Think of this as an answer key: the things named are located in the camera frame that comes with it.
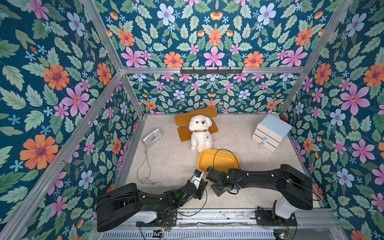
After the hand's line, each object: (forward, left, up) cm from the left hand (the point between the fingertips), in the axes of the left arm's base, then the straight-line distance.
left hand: (207, 182), depth 82 cm
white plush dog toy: (+24, +1, +8) cm, 25 cm away
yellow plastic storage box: (+15, -10, -4) cm, 19 cm away
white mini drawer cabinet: (+24, -41, +11) cm, 49 cm away
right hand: (-2, -5, -4) cm, 7 cm away
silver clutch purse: (+32, +34, +3) cm, 47 cm away
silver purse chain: (+4, +36, -3) cm, 37 cm away
